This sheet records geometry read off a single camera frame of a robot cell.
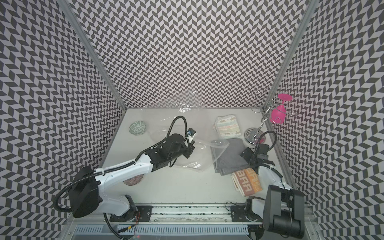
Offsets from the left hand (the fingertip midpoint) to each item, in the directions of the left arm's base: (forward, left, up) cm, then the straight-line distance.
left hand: (193, 143), depth 80 cm
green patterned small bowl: (+21, +41, -15) cm, 49 cm away
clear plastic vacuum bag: (+24, -5, -9) cm, 26 cm away
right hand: (-2, -32, -15) cm, 36 cm away
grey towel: (-3, -19, -12) cm, 23 cm away
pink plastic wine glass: (+15, -49, +4) cm, 52 cm away
